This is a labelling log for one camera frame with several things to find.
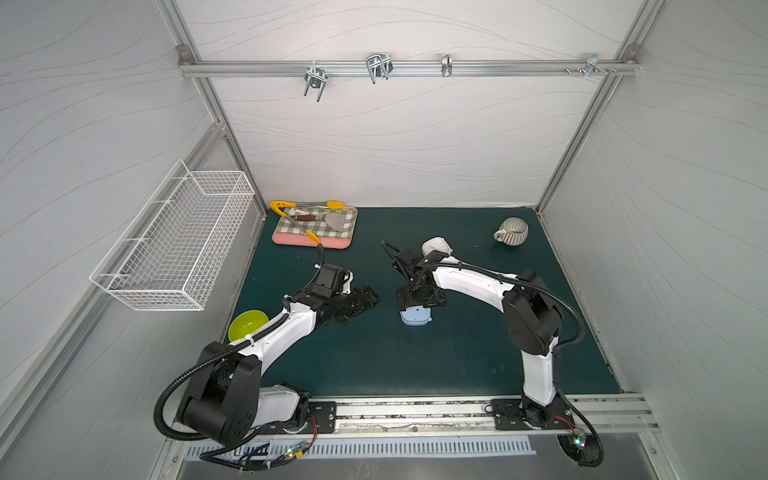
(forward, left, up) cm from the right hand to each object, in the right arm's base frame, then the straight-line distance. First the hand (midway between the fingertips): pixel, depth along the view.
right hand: (414, 303), depth 90 cm
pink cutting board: (+26, +43, -3) cm, 50 cm away
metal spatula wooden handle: (+36, +31, -2) cm, 47 cm away
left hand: (-4, +12, +5) cm, 14 cm away
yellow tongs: (+41, +54, +1) cm, 68 cm away
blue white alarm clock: (-4, -1, -1) cm, 4 cm away
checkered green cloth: (+34, +37, -1) cm, 50 cm away
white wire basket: (-4, +58, +28) cm, 65 cm away
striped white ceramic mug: (+28, -35, +2) cm, 45 cm away
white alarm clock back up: (+24, -8, -1) cm, 26 cm away
